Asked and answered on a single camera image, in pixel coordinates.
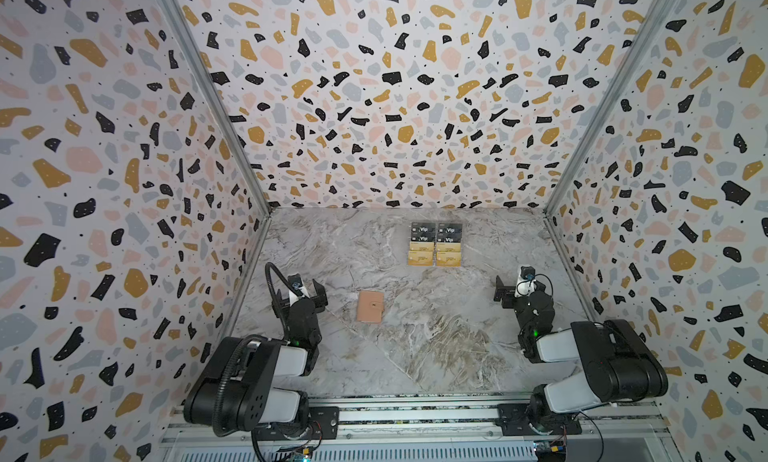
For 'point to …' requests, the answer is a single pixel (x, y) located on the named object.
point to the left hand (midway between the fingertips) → (301, 281)
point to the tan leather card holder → (370, 306)
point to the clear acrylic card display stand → (435, 244)
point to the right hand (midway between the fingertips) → (517, 271)
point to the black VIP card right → (449, 233)
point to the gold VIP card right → (448, 254)
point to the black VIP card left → (423, 232)
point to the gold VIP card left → (421, 253)
